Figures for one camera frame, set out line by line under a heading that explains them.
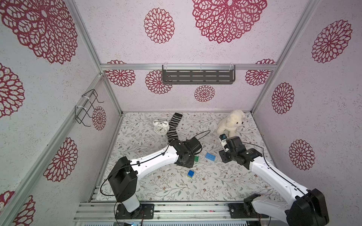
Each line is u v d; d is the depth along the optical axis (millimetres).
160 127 998
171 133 1062
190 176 848
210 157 925
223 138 747
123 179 427
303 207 389
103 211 758
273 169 494
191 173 834
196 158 916
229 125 927
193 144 627
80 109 728
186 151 567
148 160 478
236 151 624
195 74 939
